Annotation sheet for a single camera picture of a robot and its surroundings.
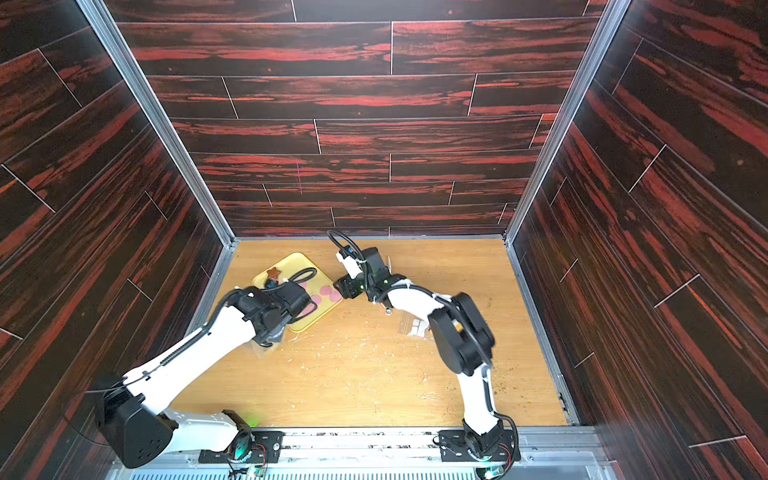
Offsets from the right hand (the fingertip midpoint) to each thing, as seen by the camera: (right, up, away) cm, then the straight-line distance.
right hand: (349, 275), depth 96 cm
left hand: (-20, -14, -18) cm, 31 cm away
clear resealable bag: (+23, -17, -3) cm, 28 cm away
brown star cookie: (-29, 0, +12) cm, 32 cm away
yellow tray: (-24, +3, +16) cm, 29 cm away
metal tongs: (+13, -12, +3) cm, 18 cm away
